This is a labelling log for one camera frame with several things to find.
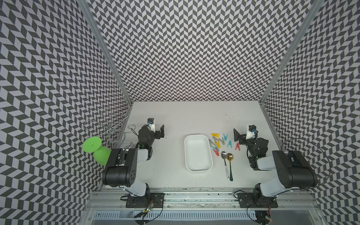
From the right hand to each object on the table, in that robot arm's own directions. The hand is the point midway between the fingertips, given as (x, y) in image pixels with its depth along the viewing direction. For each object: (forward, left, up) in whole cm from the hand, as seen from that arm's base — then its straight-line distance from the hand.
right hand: (240, 129), depth 90 cm
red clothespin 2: (-7, +1, -10) cm, 12 cm away
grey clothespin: (-3, +10, -10) cm, 15 cm away
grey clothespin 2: (-5, +18, -11) cm, 21 cm away
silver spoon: (-13, +12, -9) cm, 20 cm away
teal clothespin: (0, +8, -10) cm, 13 cm away
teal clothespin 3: (-5, +6, -9) cm, 12 cm away
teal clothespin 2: (-7, +16, -11) cm, 21 cm away
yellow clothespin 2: (-6, +14, -10) cm, 18 cm away
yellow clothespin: (0, +15, -8) cm, 17 cm away
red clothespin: (-11, +16, -10) cm, 22 cm away
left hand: (+4, +56, 0) cm, 56 cm away
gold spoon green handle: (-15, +8, -8) cm, 19 cm away
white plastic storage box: (-12, +28, -8) cm, 32 cm away
